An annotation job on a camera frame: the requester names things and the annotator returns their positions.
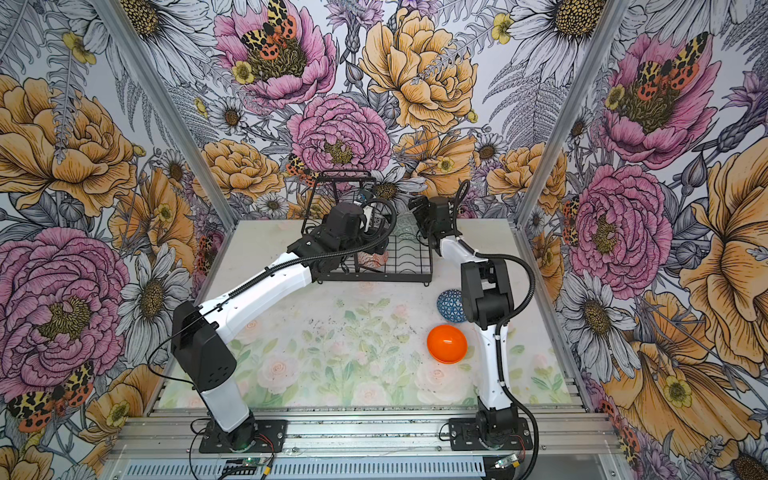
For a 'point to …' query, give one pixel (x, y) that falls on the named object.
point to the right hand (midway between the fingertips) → (413, 212)
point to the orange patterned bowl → (373, 261)
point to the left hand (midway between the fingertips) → (370, 234)
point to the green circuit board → (250, 462)
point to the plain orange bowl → (447, 344)
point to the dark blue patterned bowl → (450, 306)
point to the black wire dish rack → (410, 255)
